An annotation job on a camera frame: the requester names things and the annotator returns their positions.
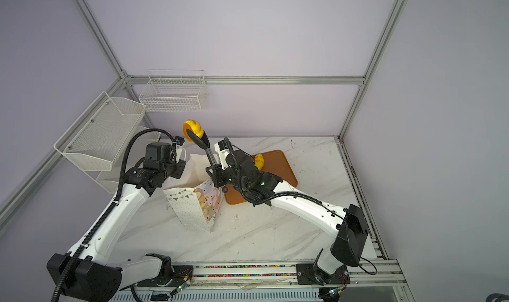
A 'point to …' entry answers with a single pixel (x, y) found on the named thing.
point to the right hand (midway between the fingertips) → (206, 168)
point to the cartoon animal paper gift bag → (195, 198)
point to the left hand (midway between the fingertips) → (173, 162)
